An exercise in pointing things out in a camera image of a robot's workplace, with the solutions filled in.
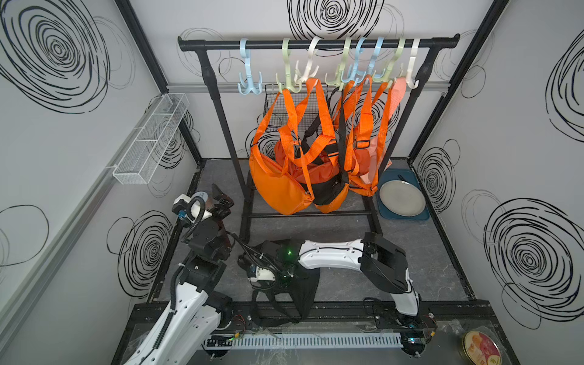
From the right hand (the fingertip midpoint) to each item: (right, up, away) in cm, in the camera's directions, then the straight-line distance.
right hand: (271, 289), depth 79 cm
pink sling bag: (+35, +48, -2) cm, 59 cm away
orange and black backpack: (+6, -3, -2) cm, 7 cm away
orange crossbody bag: (+5, +33, +4) cm, 34 cm away
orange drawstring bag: (+23, +30, +4) cm, 38 cm away
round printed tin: (+63, -11, -13) cm, 65 cm away
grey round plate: (+59, +30, +26) cm, 71 cm away
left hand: (-19, +35, -12) cm, 41 cm away
